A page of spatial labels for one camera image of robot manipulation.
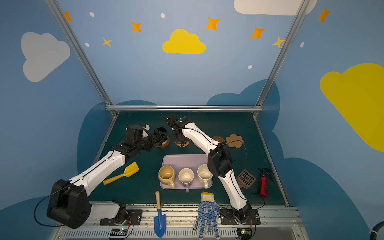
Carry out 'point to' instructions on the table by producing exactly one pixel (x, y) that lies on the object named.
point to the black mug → (159, 130)
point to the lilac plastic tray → (192, 161)
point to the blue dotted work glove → (209, 211)
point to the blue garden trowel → (160, 220)
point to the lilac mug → (186, 176)
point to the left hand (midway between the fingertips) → (163, 136)
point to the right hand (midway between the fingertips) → (181, 139)
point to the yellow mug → (166, 175)
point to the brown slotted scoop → (245, 179)
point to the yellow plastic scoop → (129, 171)
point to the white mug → (204, 175)
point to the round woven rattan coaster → (184, 144)
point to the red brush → (264, 182)
